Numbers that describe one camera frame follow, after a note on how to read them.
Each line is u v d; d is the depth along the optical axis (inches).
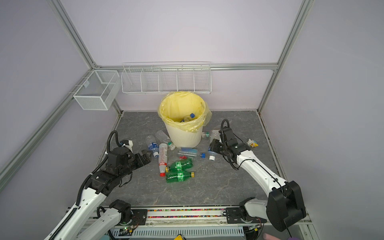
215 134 34.2
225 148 24.3
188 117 40.6
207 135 40.2
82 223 17.5
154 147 36.9
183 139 41.3
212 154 31.7
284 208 15.9
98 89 39.0
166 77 38.8
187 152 37.0
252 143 39.0
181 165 34.0
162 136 39.9
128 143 27.1
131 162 24.3
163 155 35.9
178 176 32.3
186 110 39.3
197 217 29.7
